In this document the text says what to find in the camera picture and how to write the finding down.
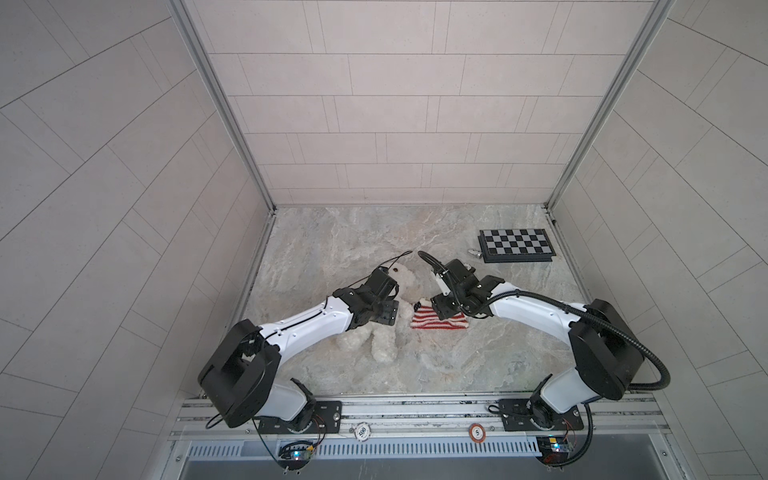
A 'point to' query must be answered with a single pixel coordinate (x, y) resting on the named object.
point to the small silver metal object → (475, 252)
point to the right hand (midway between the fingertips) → (438, 305)
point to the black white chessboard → (515, 245)
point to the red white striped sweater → (425, 317)
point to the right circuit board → (553, 450)
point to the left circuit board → (294, 456)
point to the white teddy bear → (397, 340)
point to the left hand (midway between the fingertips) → (391, 306)
